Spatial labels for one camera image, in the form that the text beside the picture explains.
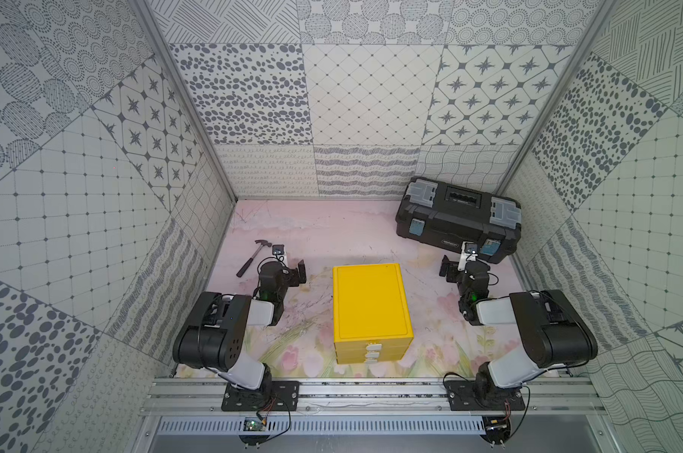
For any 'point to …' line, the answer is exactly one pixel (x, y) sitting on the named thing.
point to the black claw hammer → (249, 260)
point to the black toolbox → (444, 213)
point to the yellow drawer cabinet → (372, 320)
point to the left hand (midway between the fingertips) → (287, 258)
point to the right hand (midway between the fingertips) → (461, 260)
